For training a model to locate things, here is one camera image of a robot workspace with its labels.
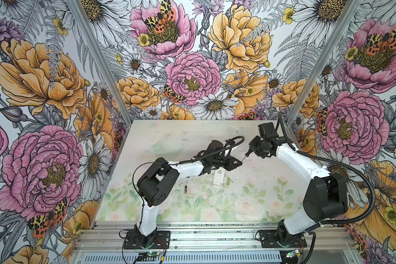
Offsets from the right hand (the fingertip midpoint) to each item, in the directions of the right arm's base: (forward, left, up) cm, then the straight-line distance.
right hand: (250, 150), depth 89 cm
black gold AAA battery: (-15, +35, -14) cm, 40 cm away
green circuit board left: (-42, +46, -13) cm, 64 cm away
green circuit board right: (-44, -11, -15) cm, 48 cm away
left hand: (-8, +6, -3) cm, 10 cm away
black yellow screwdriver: (-2, +2, 0) cm, 3 cm away
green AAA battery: (-10, +11, -15) cm, 21 cm away
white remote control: (-8, +17, -14) cm, 23 cm away
